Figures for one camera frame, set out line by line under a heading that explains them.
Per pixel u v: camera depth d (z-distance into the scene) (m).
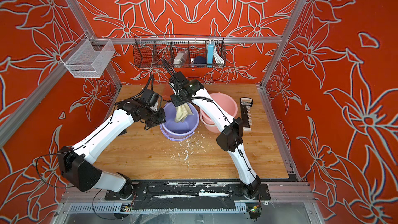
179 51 0.96
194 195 0.73
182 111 0.81
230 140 0.57
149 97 0.61
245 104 1.07
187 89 0.59
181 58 0.92
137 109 0.54
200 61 0.95
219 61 0.91
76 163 0.39
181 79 0.64
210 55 0.88
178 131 0.75
